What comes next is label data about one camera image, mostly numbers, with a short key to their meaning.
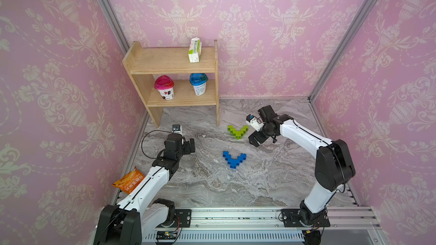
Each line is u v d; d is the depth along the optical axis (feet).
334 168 1.64
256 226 2.44
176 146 2.22
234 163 2.90
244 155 3.02
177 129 2.45
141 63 2.50
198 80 2.85
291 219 2.39
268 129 2.18
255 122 2.72
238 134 3.28
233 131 3.31
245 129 3.31
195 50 2.45
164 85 2.79
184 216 2.45
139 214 1.37
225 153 3.02
